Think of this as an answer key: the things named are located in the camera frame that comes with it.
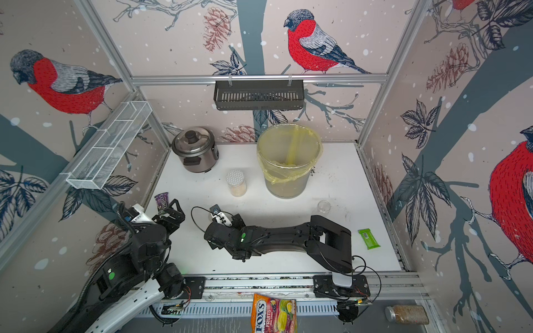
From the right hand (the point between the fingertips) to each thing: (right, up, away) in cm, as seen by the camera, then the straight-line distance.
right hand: (220, 224), depth 80 cm
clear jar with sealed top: (+4, +16, +11) cm, 20 cm away
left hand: (-13, +10, -11) cm, 20 cm away
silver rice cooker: (-15, +30, +15) cm, 37 cm away
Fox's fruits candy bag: (+21, -25, -14) cm, 36 cm away
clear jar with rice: (+42, +6, +5) cm, 43 cm away
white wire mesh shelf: (-41, +23, -8) cm, 48 cm away
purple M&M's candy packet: (-31, +6, +15) cm, 35 cm away
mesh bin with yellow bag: (+28, +28, +21) cm, 45 cm away
